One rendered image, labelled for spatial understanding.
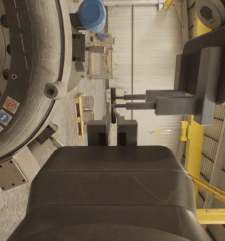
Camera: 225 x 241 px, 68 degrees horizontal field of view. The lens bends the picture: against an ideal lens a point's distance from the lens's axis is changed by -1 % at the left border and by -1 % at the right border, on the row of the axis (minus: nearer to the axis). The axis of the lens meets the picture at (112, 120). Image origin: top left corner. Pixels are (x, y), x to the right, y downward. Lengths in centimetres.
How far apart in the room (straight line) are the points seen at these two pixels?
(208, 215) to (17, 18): 421
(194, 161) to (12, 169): 1273
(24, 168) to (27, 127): 16
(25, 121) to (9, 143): 9
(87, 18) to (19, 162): 88
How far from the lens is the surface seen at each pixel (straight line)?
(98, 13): 117
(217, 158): 1306
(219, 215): 437
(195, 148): 1275
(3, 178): 64
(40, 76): 44
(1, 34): 63
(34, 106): 47
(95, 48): 54
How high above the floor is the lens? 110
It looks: 2 degrees down
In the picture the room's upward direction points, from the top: 89 degrees clockwise
